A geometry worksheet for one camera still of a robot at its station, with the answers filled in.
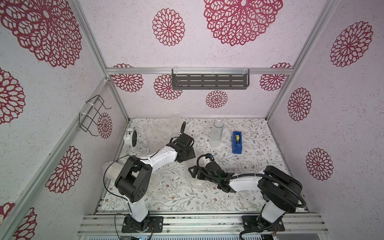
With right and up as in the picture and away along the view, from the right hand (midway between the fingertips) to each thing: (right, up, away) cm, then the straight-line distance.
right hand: (191, 170), depth 86 cm
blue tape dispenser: (+31, +15, +14) cm, 37 cm away
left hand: (-1, +7, +6) cm, 10 cm away
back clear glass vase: (+16, +21, +11) cm, 29 cm away
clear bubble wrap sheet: (-3, -4, -2) cm, 5 cm away
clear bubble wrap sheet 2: (-24, +22, +26) cm, 42 cm away
